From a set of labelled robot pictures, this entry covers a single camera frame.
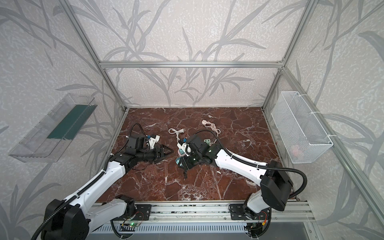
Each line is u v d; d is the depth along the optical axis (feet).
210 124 3.53
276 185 1.37
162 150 2.32
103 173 1.64
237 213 2.38
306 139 1.96
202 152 1.96
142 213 2.37
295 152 2.41
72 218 1.25
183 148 2.31
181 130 3.43
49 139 2.11
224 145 3.65
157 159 2.32
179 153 3.01
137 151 2.11
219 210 2.47
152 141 2.46
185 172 2.42
